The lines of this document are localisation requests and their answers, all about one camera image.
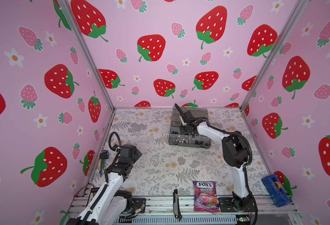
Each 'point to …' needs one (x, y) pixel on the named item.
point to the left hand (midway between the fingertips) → (133, 153)
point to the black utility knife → (176, 206)
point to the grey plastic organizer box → (199, 141)
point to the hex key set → (103, 155)
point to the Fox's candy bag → (205, 197)
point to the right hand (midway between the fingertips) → (183, 127)
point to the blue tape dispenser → (276, 190)
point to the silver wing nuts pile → (181, 140)
